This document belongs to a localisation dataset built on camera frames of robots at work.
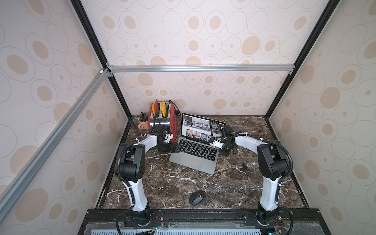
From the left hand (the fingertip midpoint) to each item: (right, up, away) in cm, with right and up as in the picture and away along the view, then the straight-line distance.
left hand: (176, 149), depth 96 cm
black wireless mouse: (+13, -24, -17) cm, 32 cm away
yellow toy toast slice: (-8, +27, +1) cm, 28 cm away
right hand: (+30, -3, +3) cm, 30 cm away
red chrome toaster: (-12, +20, -4) cm, 23 cm away
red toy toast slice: (-13, +28, 0) cm, 31 cm away
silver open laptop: (+12, -1, +4) cm, 12 cm away
